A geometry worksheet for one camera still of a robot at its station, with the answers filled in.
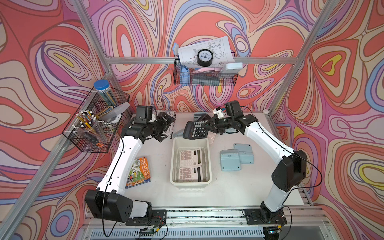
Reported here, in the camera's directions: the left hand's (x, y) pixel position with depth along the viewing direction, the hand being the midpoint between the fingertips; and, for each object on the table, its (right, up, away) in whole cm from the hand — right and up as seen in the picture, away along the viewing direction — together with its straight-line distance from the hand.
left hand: (173, 124), depth 74 cm
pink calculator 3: (+22, -8, +24) cm, 33 cm away
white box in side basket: (-33, +5, -2) cm, 33 cm away
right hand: (+15, -3, +4) cm, 16 cm away
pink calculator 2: (+8, -29, +12) cm, 33 cm away
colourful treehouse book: (-21, -28, +10) cm, 36 cm away
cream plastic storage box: (+2, -11, +14) cm, 18 cm away
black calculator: (+10, -3, +5) cm, 12 cm away
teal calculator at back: (+12, +7, +42) cm, 44 cm away
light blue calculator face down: (+33, -22, +17) cm, 43 cm away
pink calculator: (+7, -21, +19) cm, 29 cm away
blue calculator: (+43, -18, +19) cm, 50 cm away
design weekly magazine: (-7, -5, +29) cm, 31 cm away
